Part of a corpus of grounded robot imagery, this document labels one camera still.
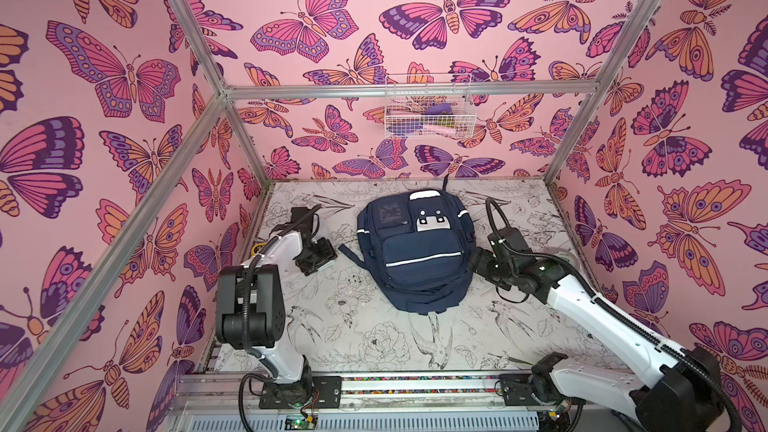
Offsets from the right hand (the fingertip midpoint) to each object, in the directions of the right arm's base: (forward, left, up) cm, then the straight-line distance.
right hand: (474, 260), depth 81 cm
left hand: (+7, +41, -9) cm, 43 cm away
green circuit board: (-35, +45, -17) cm, 59 cm away
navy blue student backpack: (+9, +14, -8) cm, 18 cm away
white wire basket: (+46, +10, +19) cm, 50 cm away
